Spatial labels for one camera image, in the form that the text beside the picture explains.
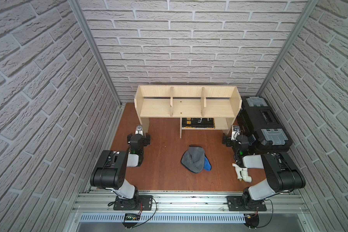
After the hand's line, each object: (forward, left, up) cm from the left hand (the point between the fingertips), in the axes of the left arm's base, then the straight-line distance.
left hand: (134, 132), depth 93 cm
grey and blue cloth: (-18, -39, -2) cm, 43 cm away
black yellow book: (+2, -40, +8) cm, 41 cm away
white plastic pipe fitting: (-26, -67, -5) cm, 72 cm away
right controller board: (-48, -65, -5) cm, 81 cm away
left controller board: (-47, -5, -10) cm, 48 cm away
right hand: (-1, -66, +1) cm, 66 cm away
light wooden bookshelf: (+9, -56, +19) cm, 60 cm away
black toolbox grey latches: (+5, -81, +9) cm, 82 cm away
